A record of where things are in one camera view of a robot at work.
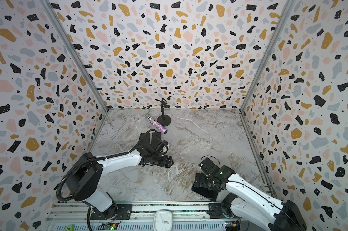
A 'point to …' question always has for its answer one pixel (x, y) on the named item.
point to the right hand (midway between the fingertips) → (198, 182)
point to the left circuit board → (110, 226)
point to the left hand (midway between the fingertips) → (169, 161)
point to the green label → (69, 228)
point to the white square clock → (163, 220)
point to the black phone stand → (164, 120)
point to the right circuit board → (232, 225)
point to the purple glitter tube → (157, 125)
